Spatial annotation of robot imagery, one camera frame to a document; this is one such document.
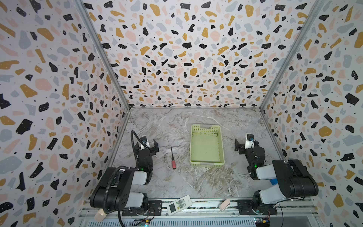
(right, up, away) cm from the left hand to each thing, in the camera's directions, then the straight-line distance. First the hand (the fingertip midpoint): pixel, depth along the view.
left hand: (147, 141), depth 88 cm
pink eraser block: (+45, -31, -15) cm, 56 cm away
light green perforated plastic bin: (+38, -6, +13) cm, 41 cm away
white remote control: (+21, -31, -14) cm, 40 cm away
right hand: (+62, +1, +3) cm, 62 cm away
